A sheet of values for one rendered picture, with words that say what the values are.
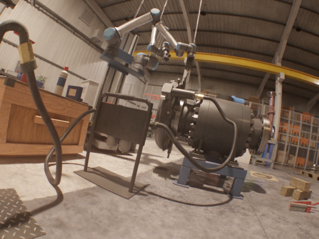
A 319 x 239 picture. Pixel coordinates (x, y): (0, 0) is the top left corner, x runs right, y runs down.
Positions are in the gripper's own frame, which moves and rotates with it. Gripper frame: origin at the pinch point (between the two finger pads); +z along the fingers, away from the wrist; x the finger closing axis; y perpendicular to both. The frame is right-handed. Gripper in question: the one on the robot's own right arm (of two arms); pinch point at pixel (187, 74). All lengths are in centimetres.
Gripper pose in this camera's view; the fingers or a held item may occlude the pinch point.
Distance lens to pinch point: 162.9
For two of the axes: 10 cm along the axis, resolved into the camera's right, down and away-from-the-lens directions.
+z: -2.2, 9.8, 0.0
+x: -9.8, -2.2, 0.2
